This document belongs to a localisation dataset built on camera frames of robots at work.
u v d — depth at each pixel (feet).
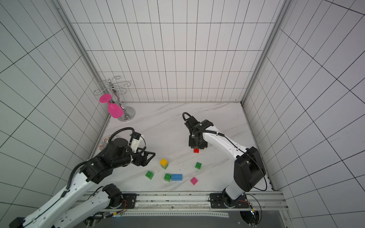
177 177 2.61
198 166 2.73
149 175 2.56
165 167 2.75
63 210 1.40
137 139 2.07
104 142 3.03
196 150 2.61
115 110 3.09
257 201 2.29
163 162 2.61
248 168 1.40
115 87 3.02
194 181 2.59
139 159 2.00
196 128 1.94
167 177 2.54
